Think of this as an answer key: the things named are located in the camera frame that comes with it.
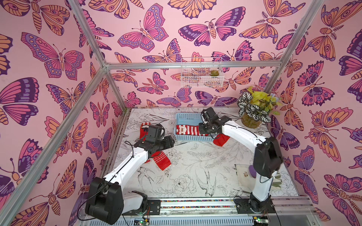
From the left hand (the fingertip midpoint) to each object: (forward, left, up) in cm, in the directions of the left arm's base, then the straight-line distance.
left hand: (173, 141), depth 85 cm
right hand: (+10, -18, 0) cm, 21 cm away
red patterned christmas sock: (-6, +8, -13) cm, 16 cm away
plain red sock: (+8, -32, -10) cm, 35 cm away
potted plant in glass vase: (+16, -49, +12) cm, 54 cm away
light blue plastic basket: (+27, -12, -11) cm, 31 cm away
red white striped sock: (+15, -10, -10) cm, 20 cm away
